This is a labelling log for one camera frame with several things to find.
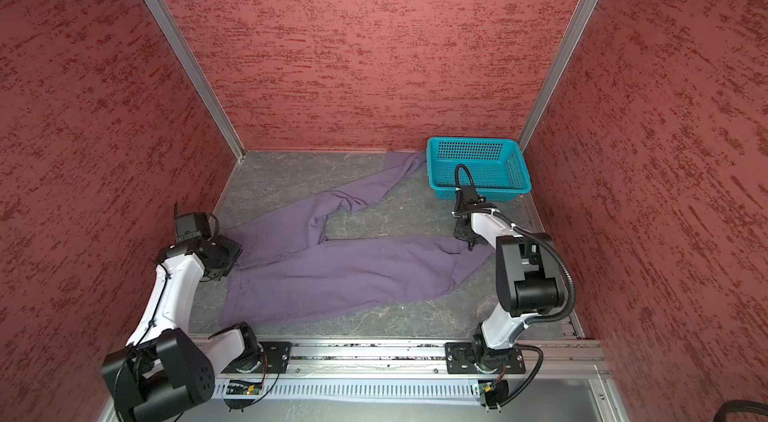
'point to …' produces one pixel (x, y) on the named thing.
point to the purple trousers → (287, 268)
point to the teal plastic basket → (498, 166)
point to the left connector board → (243, 389)
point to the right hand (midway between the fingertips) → (470, 239)
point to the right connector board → (491, 394)
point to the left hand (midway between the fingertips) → (240, 259)
